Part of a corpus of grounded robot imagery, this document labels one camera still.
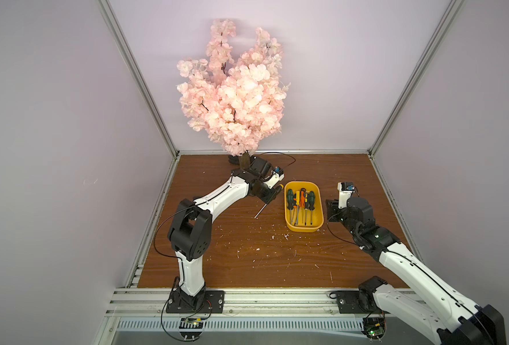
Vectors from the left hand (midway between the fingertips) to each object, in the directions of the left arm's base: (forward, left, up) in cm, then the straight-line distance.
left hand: (276, 194), depth 89 cm
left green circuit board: (-45, +30, -15) cm, 57 cm away
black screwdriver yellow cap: (-6, +1, +8) cm, 10 cm away
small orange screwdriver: (+1, -10, -9) cm, 14 cm away
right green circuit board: (-44, -32, -13) cm, 56 cm away
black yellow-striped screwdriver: (+1, -14, -10) cm, 17 cm away
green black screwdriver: (+2, -7, -9) cm, 12 cm away
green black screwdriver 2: (+2, -17, -9) cm, 19 cm away
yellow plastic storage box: (-4, -19, -10) cm, 21 cm away
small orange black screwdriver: (0, -9, -10) cm, 13 cm away
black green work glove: (+27, +22, -7) cm, 36 cm away
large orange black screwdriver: (+2, -13, -8) cm, 15 cm away
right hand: (-6, -20, +8) cm, 23 cm away
